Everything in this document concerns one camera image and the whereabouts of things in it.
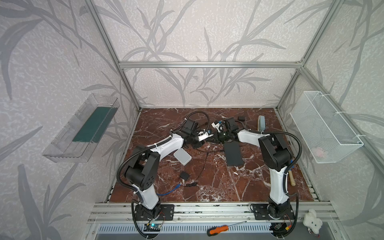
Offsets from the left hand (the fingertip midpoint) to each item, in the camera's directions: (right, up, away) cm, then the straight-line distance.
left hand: (204, 134), depth 92 cm
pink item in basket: (+56, -7, -19) cm, 59 cm away
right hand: (+2, -2, +3) cm, 4 cm away
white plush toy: (+49, -38, -24) cm, 66 cm away
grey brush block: (+41, +7, +13) cm, 44 cm away
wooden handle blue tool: (+50, -23, -8) cm, 55 cm away
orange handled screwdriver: (+3, -42, -25) cm, 49 cm away
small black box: (+29, +10, +21) cm, 37 cm away
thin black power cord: (-5, -26, -9) cm, 28 cm away
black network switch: (+19, -13, +4) cm, 23 cm away
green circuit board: (-26, -44, -20) cm, 54 cm away
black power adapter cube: (-11, -23, -7) cm, 27 cm away
